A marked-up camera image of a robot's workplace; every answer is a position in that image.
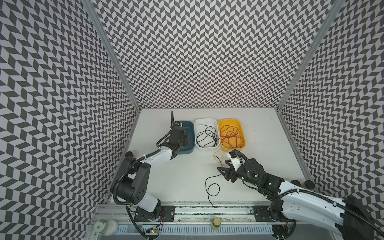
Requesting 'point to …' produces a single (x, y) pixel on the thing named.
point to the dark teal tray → (189, 127)
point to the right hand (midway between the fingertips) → (222, 164)
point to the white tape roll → (108, 227)
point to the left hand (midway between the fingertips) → (185, 133)
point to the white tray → (207, 136)
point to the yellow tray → (233, 122)
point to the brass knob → (216, 222)
